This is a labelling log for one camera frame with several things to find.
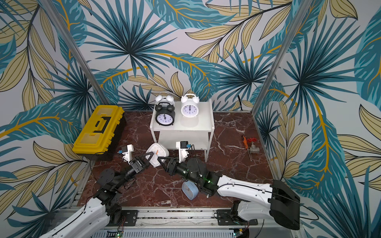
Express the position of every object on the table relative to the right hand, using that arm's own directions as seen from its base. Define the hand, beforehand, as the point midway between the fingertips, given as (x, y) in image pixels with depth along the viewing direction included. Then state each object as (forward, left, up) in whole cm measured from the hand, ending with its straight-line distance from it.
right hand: (159, 159), depth 65 cm
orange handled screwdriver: (+24, -51, -25) cm, 62 cm away
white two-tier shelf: (+10, -17, +6) cm, 21 cm away
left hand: (+2, +3, -2) cm, 4 cm away
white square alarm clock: (+3, +1, +1) cm, 4 cm away
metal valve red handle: (+17, -54, -23) cm, 61 cm away
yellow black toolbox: (+19, +37, -9) cm, 42 cm away
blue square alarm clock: (-8, -13, -19) cm, 24 cm away
